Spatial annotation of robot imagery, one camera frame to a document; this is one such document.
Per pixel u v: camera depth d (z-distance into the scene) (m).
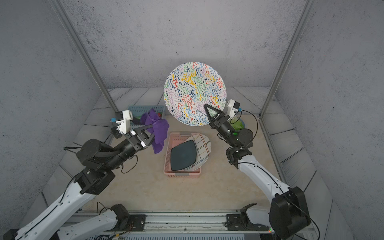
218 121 0.56
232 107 0.60
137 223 0.73
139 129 0.48
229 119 0.56
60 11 0.71
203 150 0.91
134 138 0.44
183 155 0.97
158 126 0.46
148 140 0.47
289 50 0.85
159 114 1.18
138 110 1.22
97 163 0.41
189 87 0.58
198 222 0.74
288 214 0.40
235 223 0.71
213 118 0.58
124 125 0.47
